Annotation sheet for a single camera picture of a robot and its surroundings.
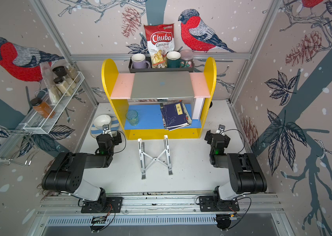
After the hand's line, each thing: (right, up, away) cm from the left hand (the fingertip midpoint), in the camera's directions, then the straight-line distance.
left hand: (112, 129), depth 93 cm
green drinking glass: (+14, +8, -3) cm, 16 cm away
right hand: (+68, -1, 0) cm, 68 cm away
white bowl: (-12, +6, +9) cm, 16 cm away
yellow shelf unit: (+32, +7, -1) cm, 33 cm away
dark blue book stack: (+41, +9, -3) cm, 42 cm away
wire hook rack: (-29, -9, -27) cm, 41 cm away
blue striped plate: (-2, +1, +10) cm, 10 cm away
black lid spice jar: (-19, +24, -15) cm, 34 cm away
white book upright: (+54, +14, -11) cm, 57 cm away
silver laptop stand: (+23, -18, -8) cm, 30 cm away
